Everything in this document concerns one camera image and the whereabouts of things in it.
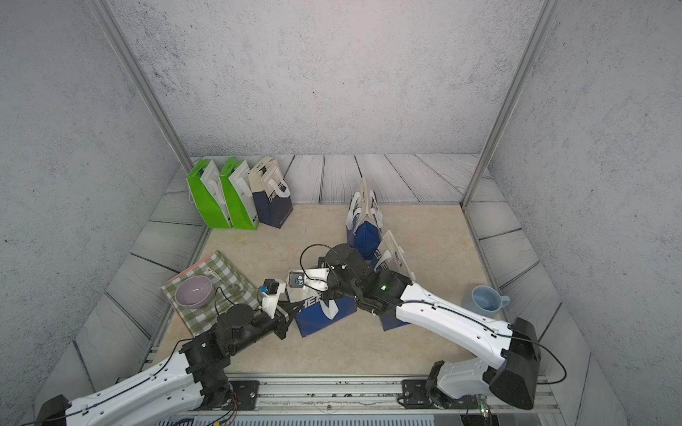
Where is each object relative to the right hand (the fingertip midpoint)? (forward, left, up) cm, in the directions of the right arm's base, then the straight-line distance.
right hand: (316, 265), depth 70 cm
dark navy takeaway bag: (+37, +22, -8) cm, 44 cm away
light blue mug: (+2, -53, -26) cm, 59 cm away
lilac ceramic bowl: (+4, +45, -23) cm, 51 cm away
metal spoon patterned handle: (+7, +33, -25) cm, 42 cm away
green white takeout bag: (+35, +44, -2) cm, 56 cm away
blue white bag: (+6, -20, -5) cm, 21 cm away
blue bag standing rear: (+23, -13, -9) cm, 28 cm away
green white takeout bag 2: (+35, +33, -4) cm, 48 cm away
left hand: (-7, +4, -10) cm, 13 cm away
